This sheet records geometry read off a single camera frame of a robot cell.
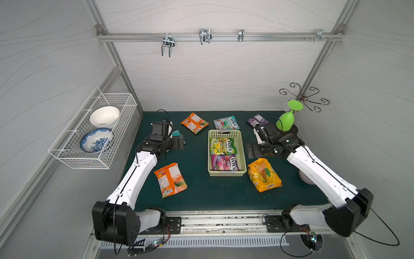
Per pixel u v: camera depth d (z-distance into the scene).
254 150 0.69
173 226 0.73
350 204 0.39
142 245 0.71
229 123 1.12
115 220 0.38
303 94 1.08
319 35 0.77
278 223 0.73
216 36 0.77
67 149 0.57
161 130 0.61
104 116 0.72
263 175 0.86
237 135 1.02
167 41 0.78
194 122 1.13
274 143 0.55
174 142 0.73
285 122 0.83
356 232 0.44
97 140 0.65
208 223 0.75
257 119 1.15
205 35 0.76
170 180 0.86
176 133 1.08
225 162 0.91
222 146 1.00
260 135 0.61
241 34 0.73
